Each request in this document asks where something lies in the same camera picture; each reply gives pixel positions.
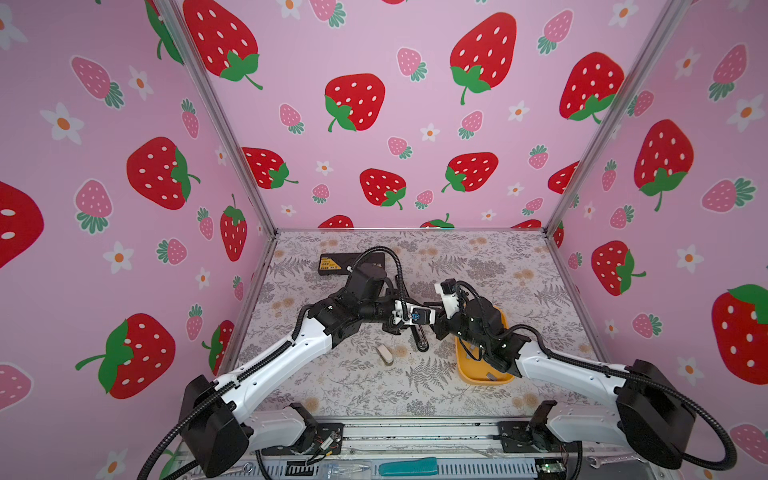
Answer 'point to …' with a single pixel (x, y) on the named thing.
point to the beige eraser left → (385, 354)
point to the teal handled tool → (423, 466)
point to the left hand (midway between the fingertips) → (423, 303)
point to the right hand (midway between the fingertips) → (420, 306)
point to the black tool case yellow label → (345, 263)
